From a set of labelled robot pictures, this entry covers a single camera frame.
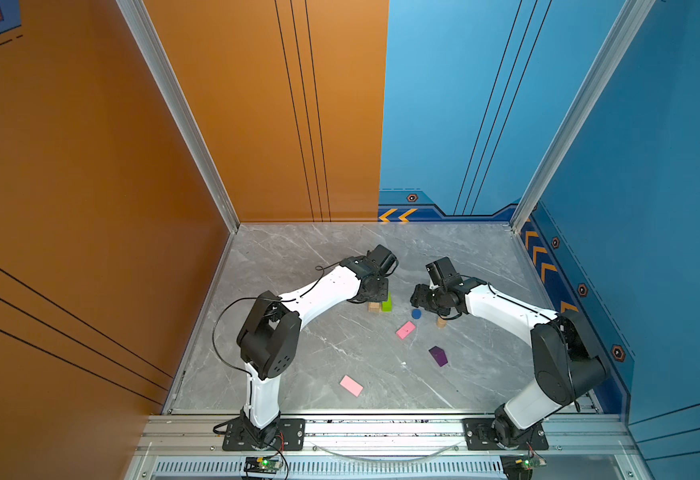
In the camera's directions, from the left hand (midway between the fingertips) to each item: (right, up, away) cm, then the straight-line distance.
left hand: (380, 291), depth 90 cm
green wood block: (+3, -5, +4) cm, 7 cm away
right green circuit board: (+32, -39, -20) cm, 54 cm away
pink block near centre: (+8, -12, +1) cm, 14 cm away
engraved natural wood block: (-2, -5, +2) cm, 6 cm away
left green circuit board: (-29, -39, -20) cm, 52 cm away
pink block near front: (-8, -25, -9) cm, 28 cm away
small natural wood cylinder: (+19, -10, +1) cm, 22 cm away
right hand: (+11, -3, +2) cm, 12 cm away
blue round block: (+12, -7, +4) cm, 14 cm away
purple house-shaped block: (+17, -18, -5) cm, 25 cm away
